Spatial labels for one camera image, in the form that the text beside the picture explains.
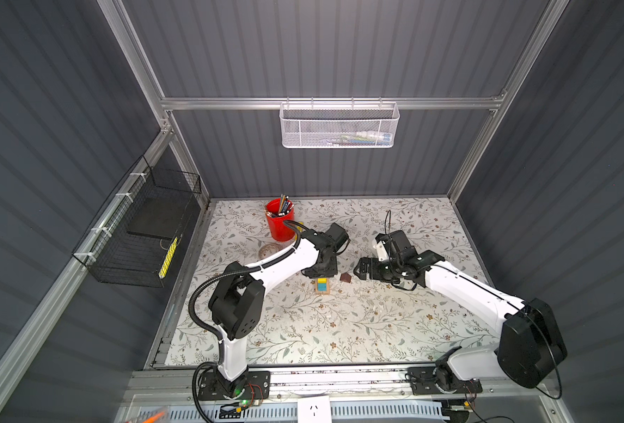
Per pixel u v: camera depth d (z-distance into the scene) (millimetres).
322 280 888
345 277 940
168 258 690
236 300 477
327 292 912
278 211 1020
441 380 660
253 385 724
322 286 893
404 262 647
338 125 1236
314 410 668
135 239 722
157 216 740
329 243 644
